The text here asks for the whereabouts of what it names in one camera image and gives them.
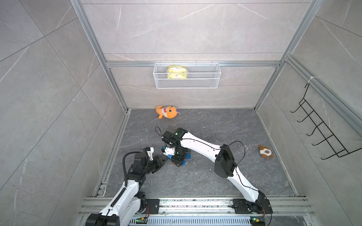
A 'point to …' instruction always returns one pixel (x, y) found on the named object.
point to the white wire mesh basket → (200, 76)
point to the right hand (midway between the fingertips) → (180, 160)
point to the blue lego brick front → (169, 156)
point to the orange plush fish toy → (169, 112)
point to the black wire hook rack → (336, 145)
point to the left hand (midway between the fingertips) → (167, 157)
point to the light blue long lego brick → (184, 162)
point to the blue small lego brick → (188, 156)
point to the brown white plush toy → (265, 151)
